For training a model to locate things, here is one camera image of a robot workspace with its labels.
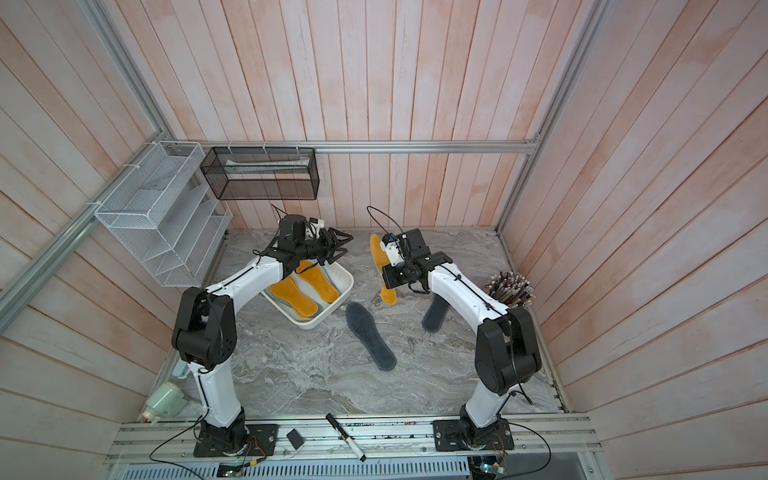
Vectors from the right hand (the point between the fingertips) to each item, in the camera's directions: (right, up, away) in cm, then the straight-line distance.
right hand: (385, 273), depth 89 cm
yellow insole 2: (-25, -1, +15) cm, 29 cm away
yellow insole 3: (-2, +5, -1) cm, 5 cm away
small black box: (-23, -41, -15) cm, 50 cm away
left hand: (-10, +9, 0) cm, 13 cm away
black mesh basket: (-45, +36, +18) cm, 60 cm away
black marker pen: (-8, -43, -16) cm, 47 cm away
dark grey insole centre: (-7, -18, +4) cm, 19 cm away
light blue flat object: (-58, -27, -7) cm, 64 cm away
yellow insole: (-32, -6, +9) cm, 34 cm away
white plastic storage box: (-25, -8, +12) cm, 29 cm away
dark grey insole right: (+17, -14, +7) cm, 23 cm away
